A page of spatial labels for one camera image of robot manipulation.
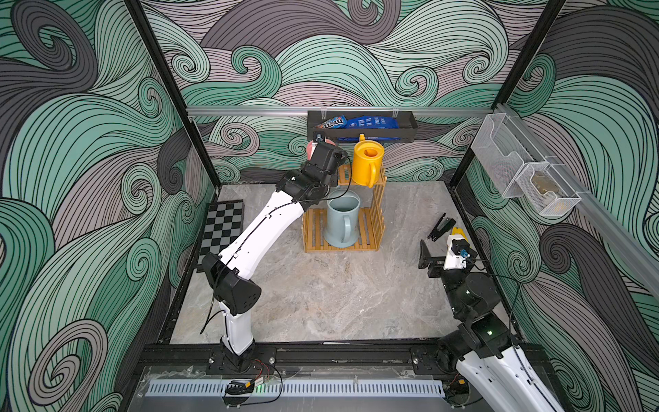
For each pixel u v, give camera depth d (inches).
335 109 37.4
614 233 21.4
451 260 23.5
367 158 29.3
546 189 25.9
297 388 27.5
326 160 20.9
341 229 31.9
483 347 20.2
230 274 17.2
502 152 31.2
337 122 36.2
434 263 24.7
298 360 29.4
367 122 36.3
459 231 40.7
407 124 37.0
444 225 40.9
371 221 40.9
